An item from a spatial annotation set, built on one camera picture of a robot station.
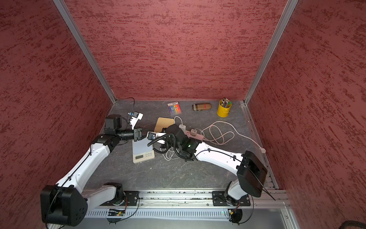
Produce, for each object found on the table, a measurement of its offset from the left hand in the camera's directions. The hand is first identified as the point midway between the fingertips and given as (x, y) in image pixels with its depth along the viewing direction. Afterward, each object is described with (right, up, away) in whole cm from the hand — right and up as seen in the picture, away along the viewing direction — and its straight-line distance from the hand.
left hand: (152, 135), depth 73 cm
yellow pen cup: (+46, +16, +28) cm, 56 cm away
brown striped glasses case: (+31, +17, +41) cm, 54 cm away
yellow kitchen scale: (0, +5, +31) cm, 31 cm away
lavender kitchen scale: (-11, -13, +16) cm, 23 cm away
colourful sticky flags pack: (+8, +16, +40) cm, 44 cm away
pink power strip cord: (+43, -2, +27) cm, 51 cm away
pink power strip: (+26, -5, +21) cm, 34 cm away
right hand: (+3, 0, +3) cm, 4 cm away
